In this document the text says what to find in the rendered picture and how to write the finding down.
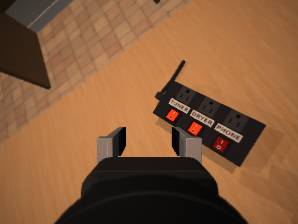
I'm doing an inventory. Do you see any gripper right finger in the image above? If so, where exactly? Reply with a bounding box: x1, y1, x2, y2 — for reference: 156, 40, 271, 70
172, 127, 202, 164

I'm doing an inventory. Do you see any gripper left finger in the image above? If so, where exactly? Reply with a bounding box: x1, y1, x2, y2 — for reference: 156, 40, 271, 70
97, 127, 126, 164

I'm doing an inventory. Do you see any black power strip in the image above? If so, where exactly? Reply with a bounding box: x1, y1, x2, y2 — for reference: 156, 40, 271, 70
153, 60, 266, 167

